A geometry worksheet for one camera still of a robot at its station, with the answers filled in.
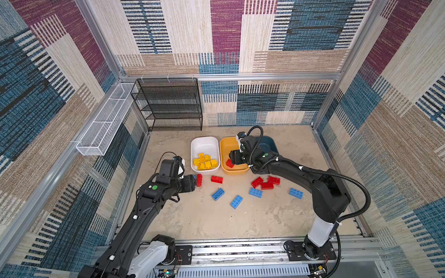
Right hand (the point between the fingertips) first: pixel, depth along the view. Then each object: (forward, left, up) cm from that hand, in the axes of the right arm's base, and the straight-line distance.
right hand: (237, 155), depth 91 cm
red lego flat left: (-9, -10, -12) cm, 18 cm away
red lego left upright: (-8, +21, -11) cm, 25 cm away
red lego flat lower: (-11, -15, -12) cm, 23 cm away
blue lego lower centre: (-20, +1, -12) cm, 23 cm away
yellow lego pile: (+1, +16, -10) cm, 19 cm away
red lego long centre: (-8, +11, -10) cm, 17 cm away
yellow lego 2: (+3, +23, -9) cm, 25 cm away
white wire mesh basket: (+7, +73, +6) cm, 74 cm away
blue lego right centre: (-16, -9, -11) cm, 21 cm away
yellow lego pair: (+8, +21, -11) cm, 25 cm away
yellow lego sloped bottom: (+6, +17, -10) cm, 21 cm away
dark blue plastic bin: (+16, -19, -11) cm, 27 cm away
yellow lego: (+1, +13, -9) cm, 16 cm away
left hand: (-16, +22, +3) cm, 27 cm away
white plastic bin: (+14, +17, -9) cm, 24 cm away
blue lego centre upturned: (-16, +10, -11) cm, 22 cm away
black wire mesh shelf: (+35, +41, +7) cm, 54 cm away
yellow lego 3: (0, +20, -10) cm, 22 cm away
